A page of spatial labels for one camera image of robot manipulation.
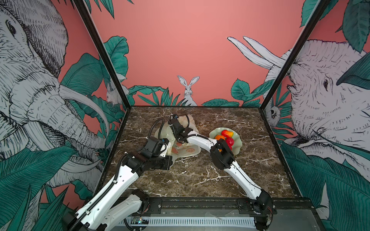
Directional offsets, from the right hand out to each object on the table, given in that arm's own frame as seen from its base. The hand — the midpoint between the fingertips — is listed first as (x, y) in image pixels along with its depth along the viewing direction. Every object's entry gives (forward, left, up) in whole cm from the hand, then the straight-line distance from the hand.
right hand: (167, 127), depth 103 cm
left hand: (-31, -8, +12) cm, 34 cm away
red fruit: (-11, -43, 0) cm, 45 cm away
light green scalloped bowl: (-11, -49, 0) cm, 50 cm away
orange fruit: (-7, -37, -1) cm, 38 cm away
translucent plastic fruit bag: (-17, -8, -2) cm, 19 cm away
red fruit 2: (-16, -44, -1) cm, 46 cm away
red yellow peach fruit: (-6, -42, +1) cm, 42 cm away
